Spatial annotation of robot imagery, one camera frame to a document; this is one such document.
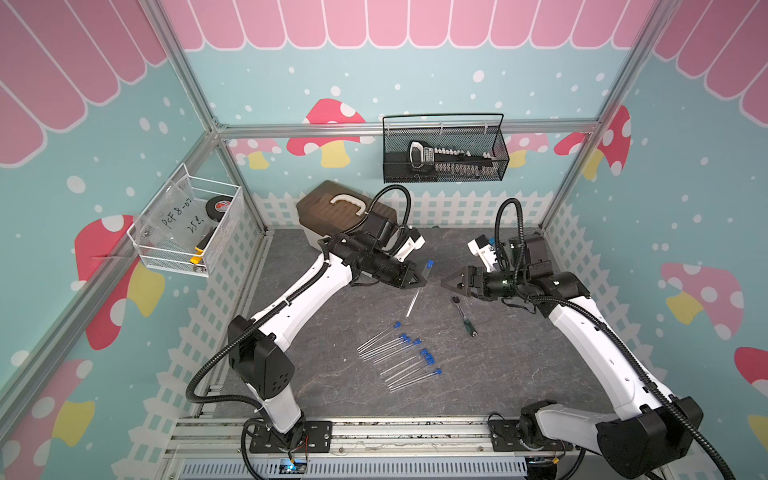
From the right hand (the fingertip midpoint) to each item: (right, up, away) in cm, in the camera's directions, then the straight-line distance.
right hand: (451, 285), depth 71 cm
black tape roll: (-61, +21, +8) cm, 65 cm away
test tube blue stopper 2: (-10, -18, +20) cm, 29 cm away
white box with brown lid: (-35, +23, +27) cm, 49 cm away
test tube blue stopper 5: (-1, -26, +14) cm, 30 cm away
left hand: (-7, -1, +2) cm, 8 cm away
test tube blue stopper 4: (-5, -22, +16) cm, 28 cm away
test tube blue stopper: (-13, -15, +23) cm, 30 cm away
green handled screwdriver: (+7, -7, +26) cm, 28 cm away
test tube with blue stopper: (-5, +4, +3) cm, 7 cm away
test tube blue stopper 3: (-7, -19, +19) cm, 27 cm away
